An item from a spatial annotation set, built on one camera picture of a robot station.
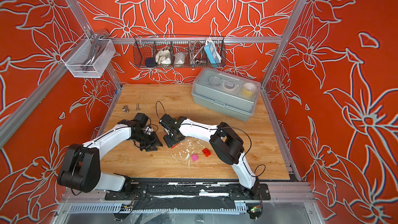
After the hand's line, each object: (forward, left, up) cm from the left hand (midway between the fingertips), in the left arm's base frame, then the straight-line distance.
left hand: (161, 145), depth 84 cm
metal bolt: (+28, +24, -4) cm, 37 cm away
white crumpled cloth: (+44, +4, +27) cm, 52 cm away
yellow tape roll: (+27, -47, +17) cm, 57 cm away
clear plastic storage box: (+27, -37, +16) cm, 49 cm away
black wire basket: (+55, -4, +25) cm, 60 cm away
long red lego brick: (+2, -7, -4) cm, 9 cm away
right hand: (+2, -3, -1) cm, 4 cm away
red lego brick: (-1, -25, -3) cm, 25 cm away
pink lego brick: (-4, -19, -4) cm, 20 cm away
